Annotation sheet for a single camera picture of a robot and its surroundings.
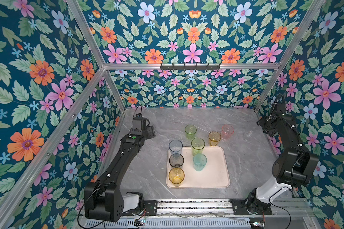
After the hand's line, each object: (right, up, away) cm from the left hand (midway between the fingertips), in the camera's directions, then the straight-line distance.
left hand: (149, 126), depth 83 cm
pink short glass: (+52, -4, +20) cm, 56 cm away
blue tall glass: (+16, -12, 0) cm, 20 cm away
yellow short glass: (+42, -8, +18) cm, 46 cm away
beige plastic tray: (+39, -29, +1) cm, 49 cm away
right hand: (+71, 0, +5) cm, 71 cm away
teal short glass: (+30, -21, +3) cm, 37 cm away
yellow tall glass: (+16, -29, -1) cm, 33 cm away
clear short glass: (+65, -7, +15) cm, 67 cm away
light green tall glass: (+28, -11, -1) cm, 30 cm away
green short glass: (+25, -4, +18) cm, 31 cm away
